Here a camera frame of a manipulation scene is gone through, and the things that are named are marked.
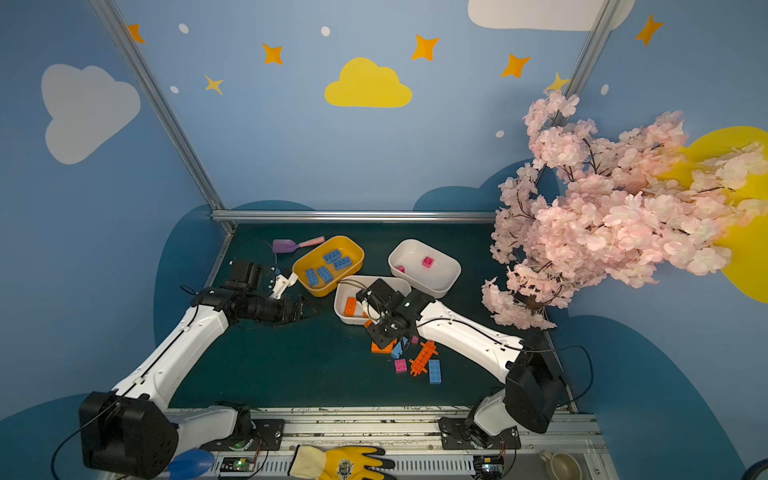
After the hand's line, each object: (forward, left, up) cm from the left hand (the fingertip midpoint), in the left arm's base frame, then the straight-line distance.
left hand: (307, 313), depth 79 cm
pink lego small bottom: (-8, -25, -15) cm, 30 cm away
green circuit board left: (-32, +15, -17) cm, 39 cm away
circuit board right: (-32, -47, -17) cm, 59 cm away
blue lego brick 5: (-10, -35, -15) cm, 39 cm away
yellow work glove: (-32, -14, -14) cm, 37 cm away
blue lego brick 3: (+28, -5, -14) cm, 32 cm away
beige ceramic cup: (-32, -64, -15) cm, 73 cm away
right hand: (-3, -20, -4) cm, 20 cm away
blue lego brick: (+22, +6, -14) cm, 27 cm away
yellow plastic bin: (+29, +2, -16) cm, 33 cm away
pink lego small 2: (+30, -36, -14) cm, 49 cm away
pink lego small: (+26, -26, -13) cm, 39 cm away
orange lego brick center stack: (-4, -22, -15) cm, 27 cm away
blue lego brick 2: (+23, +1, -14) cm, 27 cm away
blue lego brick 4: (-5, -25, -13) cm, 28 cm away
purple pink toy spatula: (+37, +18, -15) cm, 44 cm away
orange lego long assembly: (-6, -32, -16) cm, 36 cm away
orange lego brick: (+11, -9, -16) cm, 22 cm away
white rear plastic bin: (+28, -35, -16) cm, 48 cm away
